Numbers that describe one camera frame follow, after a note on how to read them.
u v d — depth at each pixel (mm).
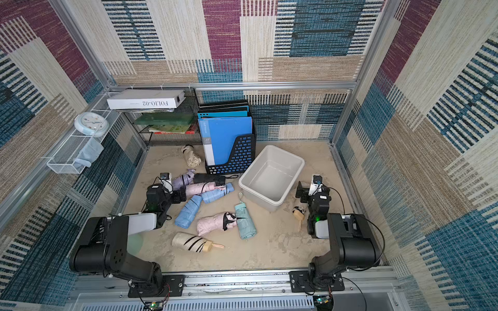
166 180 812
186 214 890
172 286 731
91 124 750
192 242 797
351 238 460
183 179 994
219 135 909
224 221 833
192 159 1051
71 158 700
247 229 848
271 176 1051
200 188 945
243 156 962
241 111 984
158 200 727
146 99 793
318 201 700
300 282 729
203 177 1017
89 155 684
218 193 961
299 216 878
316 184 771
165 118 984
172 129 994
